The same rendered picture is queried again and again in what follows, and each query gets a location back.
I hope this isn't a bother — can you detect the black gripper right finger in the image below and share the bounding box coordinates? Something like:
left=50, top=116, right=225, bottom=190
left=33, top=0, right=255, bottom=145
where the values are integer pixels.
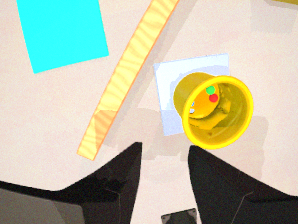
left=188, top=145, right=298, bottom=224

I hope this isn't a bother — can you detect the tan flat bar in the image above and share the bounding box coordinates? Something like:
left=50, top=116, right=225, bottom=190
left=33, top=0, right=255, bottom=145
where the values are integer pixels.
left=76, top=0, right=180, bottom=160

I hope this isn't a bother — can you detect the yellow cup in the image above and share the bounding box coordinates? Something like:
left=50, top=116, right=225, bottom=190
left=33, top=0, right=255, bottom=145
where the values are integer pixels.
left=173, top=72, right=254, bottom=149

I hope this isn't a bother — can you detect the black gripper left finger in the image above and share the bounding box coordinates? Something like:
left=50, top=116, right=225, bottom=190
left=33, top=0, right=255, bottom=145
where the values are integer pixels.
left=0, top=143, right=142, bottom=224

